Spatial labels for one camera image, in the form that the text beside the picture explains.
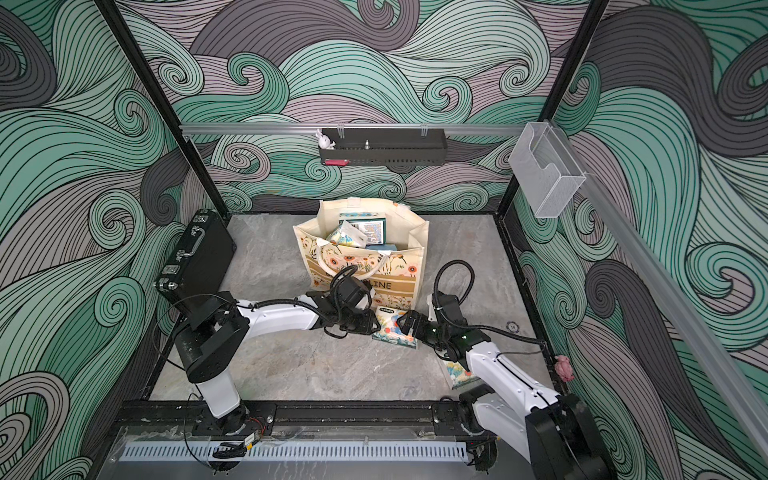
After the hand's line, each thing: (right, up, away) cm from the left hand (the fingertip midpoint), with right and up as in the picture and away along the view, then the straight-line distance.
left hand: (378, 325), depth 86 cm
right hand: (+8, -1, -1) cm, 8 cm away
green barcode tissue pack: (-2, +29, -2) cm, 29 cm away
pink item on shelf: (-12, +49, +5) cm, 51 cm away
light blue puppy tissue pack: (+1, +23, +2) cm, 23 cm away
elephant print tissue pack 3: (-9, +27, -9) cm, 29 cm away
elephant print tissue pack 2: (+21, -10, -10) cm, 25 cm away
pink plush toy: (+52, -11, -4) cm, 53 cm away
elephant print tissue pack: (+3, -1, -2) cm, 4 cm away
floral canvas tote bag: (+4, +15, -6) cm, 16 cm away
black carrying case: (-51, +17, -5) cm, 54 cm away
